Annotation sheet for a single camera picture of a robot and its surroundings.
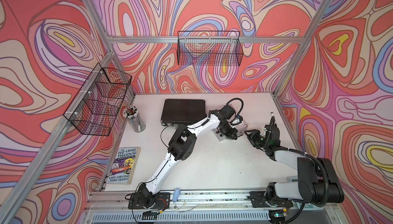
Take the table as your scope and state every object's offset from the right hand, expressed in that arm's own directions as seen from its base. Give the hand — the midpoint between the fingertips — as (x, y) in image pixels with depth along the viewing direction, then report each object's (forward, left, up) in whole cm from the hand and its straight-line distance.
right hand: (245, 136), depth 91 cm
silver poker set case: (+6, +3, +1) cm, 7 cm away
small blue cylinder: (-30, +41, -2) cm, 50 cm away
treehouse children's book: (-15, +70, -1) cm, 72 cm away
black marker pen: (+19, -24, -5) cm, 31 cm away
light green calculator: (-36, -21, -3) cm, 42 cm away
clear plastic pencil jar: (+10, +67, +14) cm, 69 cm away
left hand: (-1, +5, 0) cm, 5 cm away
